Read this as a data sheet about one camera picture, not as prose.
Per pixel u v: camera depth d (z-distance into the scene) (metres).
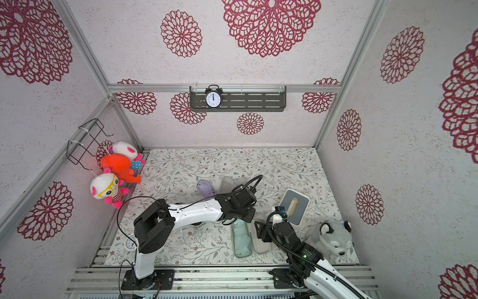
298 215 0.87
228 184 1.02
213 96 0.90
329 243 0.66
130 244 0.80
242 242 0.80
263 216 0.91
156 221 0.54
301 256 0.57
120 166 0.86
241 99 0.99
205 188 0.97
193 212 0.55
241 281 0.75
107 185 0.80
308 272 0.55
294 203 0.93
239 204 0.67
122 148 0.94
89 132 0.78
